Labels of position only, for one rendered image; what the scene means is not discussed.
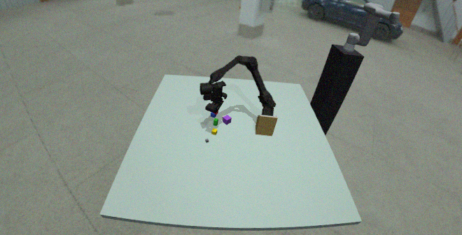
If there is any purple block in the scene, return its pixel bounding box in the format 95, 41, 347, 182
223, 115, 232, 125

